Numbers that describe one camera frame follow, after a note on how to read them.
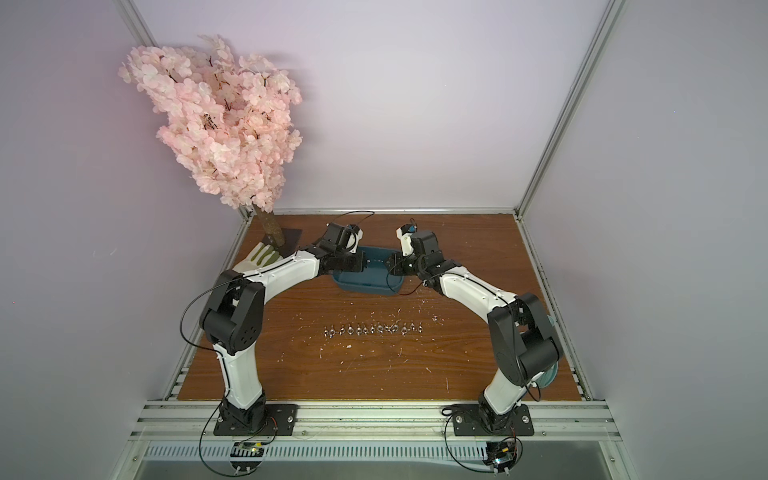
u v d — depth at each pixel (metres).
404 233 0.81
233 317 0.51
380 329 0.88
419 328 0.89
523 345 0.45
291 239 1.13
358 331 0.87
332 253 0.76
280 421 0.73
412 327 0.88
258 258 1.06
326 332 0.87
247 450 0.72
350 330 0.88
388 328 0.88
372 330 0.87
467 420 0.73
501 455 0.70
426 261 0.69
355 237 0.81
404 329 0.88
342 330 0.88
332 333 0.87
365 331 0.87
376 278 1.01
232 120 0.74
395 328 0.88
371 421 0.74
